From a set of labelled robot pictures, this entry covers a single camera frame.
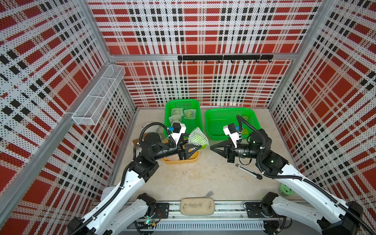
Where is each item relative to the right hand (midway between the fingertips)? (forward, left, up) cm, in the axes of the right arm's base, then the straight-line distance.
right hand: (213, 149), depth 62 cm
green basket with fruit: (+37, -6, -24) cm, 45 cm away
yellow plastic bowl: (-5, +16, +2) cm, 16 cm away
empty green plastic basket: (+45, +15, -25) cm, 54 cm away
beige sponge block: (-18, +7, -27) cm, 33 cm away
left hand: (+4, +6, +1) cm, 7 cm away
